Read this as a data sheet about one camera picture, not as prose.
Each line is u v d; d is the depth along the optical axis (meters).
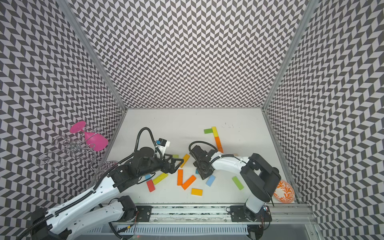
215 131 1.05
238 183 0.83
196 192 0.81
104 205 0.58
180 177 0.84
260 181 0.44
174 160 0.63
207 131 1.04
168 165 0.63
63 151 0.70
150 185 0.81
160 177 0.81
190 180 0.83
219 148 0.95
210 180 0.83
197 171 0.87
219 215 0.75
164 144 0.65
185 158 0.92
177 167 0.65
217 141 0.99
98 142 0.75
